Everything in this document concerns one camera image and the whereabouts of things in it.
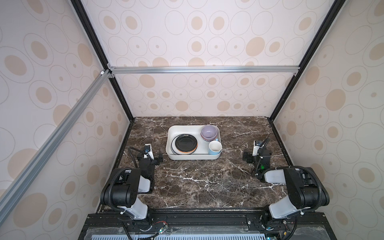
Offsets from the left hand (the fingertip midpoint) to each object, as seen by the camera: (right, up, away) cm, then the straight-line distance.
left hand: (155, 146), depth 90 cm
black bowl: (+18, +1, +10) cm, 20 cm away
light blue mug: (+37, -2, +7) cm, 37 cm away
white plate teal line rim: (+10, -2, +9) cm, 13 cm away
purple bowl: (+33, +8, +16) cm, 38 cm away
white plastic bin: (+28, -4, +9) cm, 30 cm away
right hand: (+61, -3, +6) cm, 61 cm away
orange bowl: (+18, -4, +8) cm, 20 cm away
